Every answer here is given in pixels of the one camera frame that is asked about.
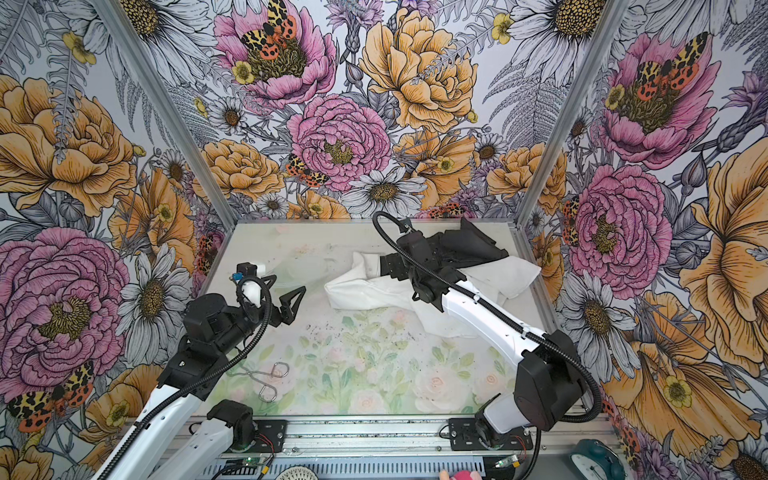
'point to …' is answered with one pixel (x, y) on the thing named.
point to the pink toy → (460, 475)
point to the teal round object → (594, 460)
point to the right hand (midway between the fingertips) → (408, 260)
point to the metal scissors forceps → (267, 393)
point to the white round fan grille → (297, 473)
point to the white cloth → (358, 278)
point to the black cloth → (468, 246)
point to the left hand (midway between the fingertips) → (290, 291)
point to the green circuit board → (511, 461)
